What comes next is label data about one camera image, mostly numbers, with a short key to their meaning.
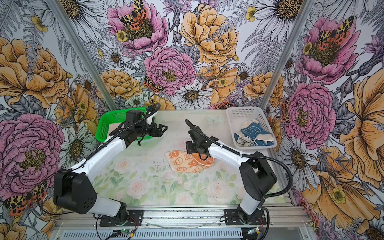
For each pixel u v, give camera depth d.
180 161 0.94
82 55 0.88
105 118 1.07
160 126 0.76
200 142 0.67
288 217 0.76
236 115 1.15
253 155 0.49
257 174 0.48
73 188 0.41
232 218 0.73
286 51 0.88
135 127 0.63
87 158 0.47
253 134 1.03
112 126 1.10
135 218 0.74
